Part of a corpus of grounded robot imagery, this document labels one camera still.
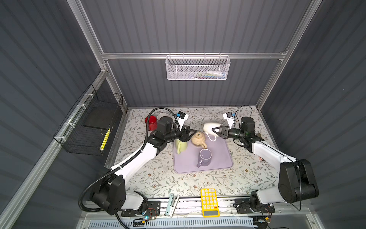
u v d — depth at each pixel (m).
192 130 0.73
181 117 0.68
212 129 0.81
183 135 0.71
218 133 0.79
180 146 0.89
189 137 0.72
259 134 1.02
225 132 0.73
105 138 0.69
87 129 0.72
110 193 0.41
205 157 0.83
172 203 0.74
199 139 0.91
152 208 0.73
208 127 0.81
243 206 0.73
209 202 0.74
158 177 0.85
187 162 0.92
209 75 0.92
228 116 0.76
